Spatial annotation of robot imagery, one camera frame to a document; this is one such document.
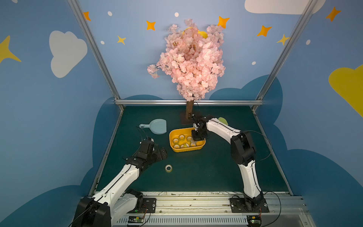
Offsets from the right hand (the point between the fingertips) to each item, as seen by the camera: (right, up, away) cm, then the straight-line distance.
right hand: (196, 138), depth 98 cm
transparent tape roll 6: (-3, -3, -2) cm, 4 cm away
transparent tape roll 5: (-10, -5, -2) cm, 12 cm away
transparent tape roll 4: (-14, -6, -2) cm, 15 cm away
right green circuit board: (+28, -41, -25) cm, 55 cm away
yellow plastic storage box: (-7, +4, +4) cm, 9 cm away
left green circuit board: (-34, -39, -26) cm, 58 cm away
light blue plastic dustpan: (-29, +8, +12) cm, 33 cm away
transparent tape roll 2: (-11, 0, +4) cm, 11 cm away
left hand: (-23, -7, -12) cm, 27 cm away
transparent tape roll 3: (-5, 0, +2) cm, 6 cm away
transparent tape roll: (-15, -2, +2) cm, 15 cm away
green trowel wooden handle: (+22, +13, +17) cm, 31 cm away
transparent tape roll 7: (-19, -18, -11) cm, 28 cm away
